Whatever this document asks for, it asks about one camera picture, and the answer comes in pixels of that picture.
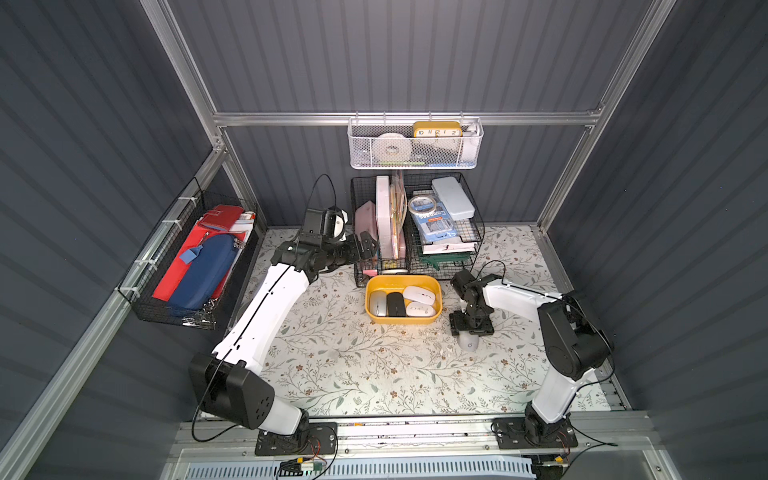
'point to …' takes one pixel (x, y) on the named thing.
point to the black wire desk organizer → (412, 255)
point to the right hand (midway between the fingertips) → (473, 340)
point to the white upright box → (383, 203)
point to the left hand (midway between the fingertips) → (367, 249)
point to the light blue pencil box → (454, 197)
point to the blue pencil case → (206, 268)
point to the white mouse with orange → (419, 309)
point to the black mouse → (396, 305)
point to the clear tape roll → (421, 205)
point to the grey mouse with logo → (468, 341)
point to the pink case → (365, 220)
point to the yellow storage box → (397, 284)
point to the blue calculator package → (436, 225)
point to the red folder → (216, 222)
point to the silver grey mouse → (378, 303)
